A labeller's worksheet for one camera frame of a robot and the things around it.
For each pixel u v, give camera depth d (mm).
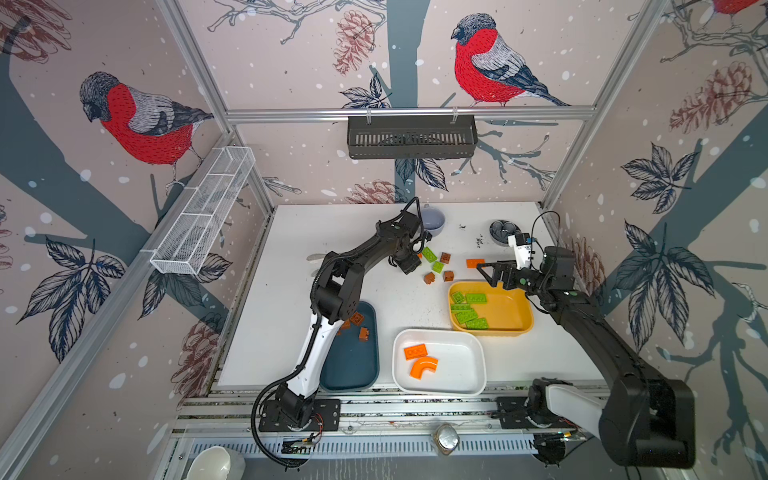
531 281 704
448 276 978
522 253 741
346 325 873
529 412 729
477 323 878
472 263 1033
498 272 731
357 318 893
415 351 835
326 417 730
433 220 1122
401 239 770
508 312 922
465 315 899
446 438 612
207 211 795
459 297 938
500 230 1102
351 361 782
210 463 619
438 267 1014
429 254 1065
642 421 401
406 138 1053
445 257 1039
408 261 925
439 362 817
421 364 815
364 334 850
